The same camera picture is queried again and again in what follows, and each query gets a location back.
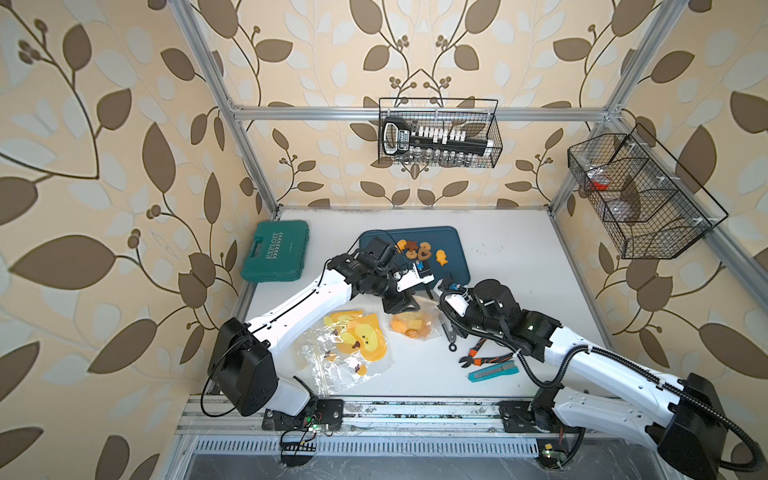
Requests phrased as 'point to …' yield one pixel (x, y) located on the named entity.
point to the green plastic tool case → (277, 251)
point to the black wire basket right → (650, 206)
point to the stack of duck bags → (346, 349)
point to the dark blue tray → (441, 247)
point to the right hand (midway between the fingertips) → (441, 304)
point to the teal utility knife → (493, 371)
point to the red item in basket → (602, 187)
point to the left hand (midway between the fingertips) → (411, 294)
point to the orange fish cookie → (441, 257)
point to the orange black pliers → (470, 361)
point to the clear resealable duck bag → (422, 323)
